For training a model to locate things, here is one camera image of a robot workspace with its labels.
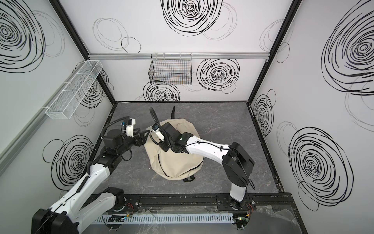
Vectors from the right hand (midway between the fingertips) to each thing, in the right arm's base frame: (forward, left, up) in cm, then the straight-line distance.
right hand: (161, 139), depth 82 cm
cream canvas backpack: (-12, -7, -7) cm, 16 cm away
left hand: (+2, +9, +6) cm, 11 cm away
